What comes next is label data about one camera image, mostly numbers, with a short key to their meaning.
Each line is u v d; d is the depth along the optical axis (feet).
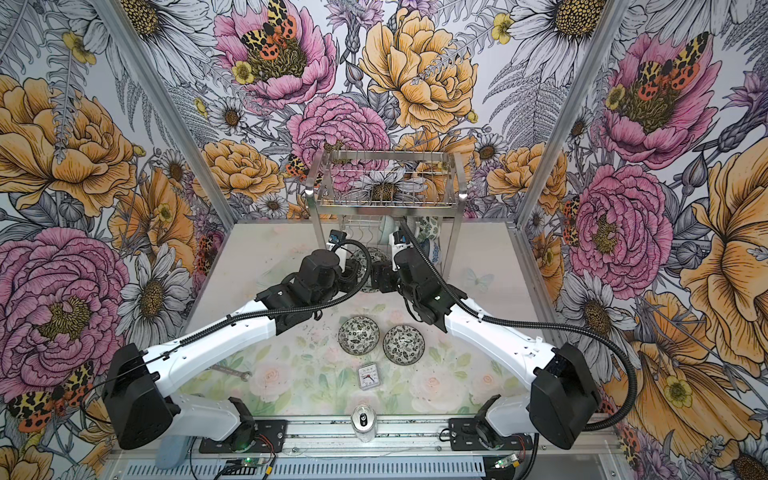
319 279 1.89
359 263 2.63
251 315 1.69
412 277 1.96
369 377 2.68
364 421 2.10
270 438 2.40
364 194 3.81
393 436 2.50
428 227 3.68
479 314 1.65
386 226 3.45
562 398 1.33
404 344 2.93
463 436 2.42
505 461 2.35
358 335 2.95
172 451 2.30
